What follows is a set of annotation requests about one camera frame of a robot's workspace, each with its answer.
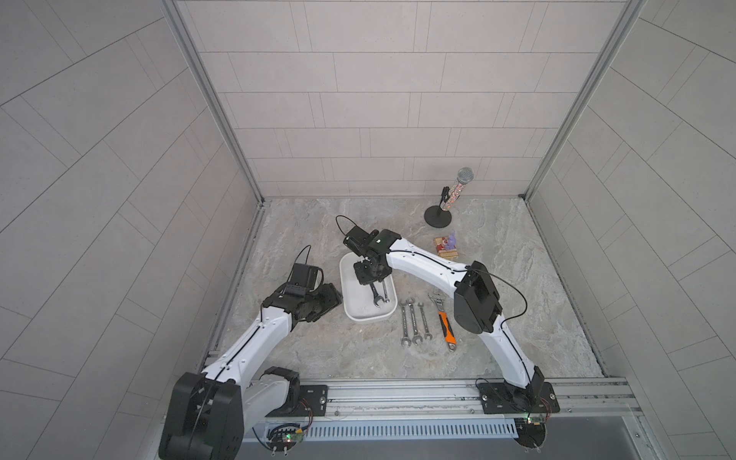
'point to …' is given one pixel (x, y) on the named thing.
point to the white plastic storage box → (358, 300)
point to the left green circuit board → (284, 438)
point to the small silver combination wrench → (426, 333)
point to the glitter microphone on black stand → (439, 216)
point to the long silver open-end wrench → (404, 339)
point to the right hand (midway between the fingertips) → (365, 278)
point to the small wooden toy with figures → (447, 246)
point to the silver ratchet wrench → (376, 295)
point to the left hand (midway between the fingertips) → (342, 296)
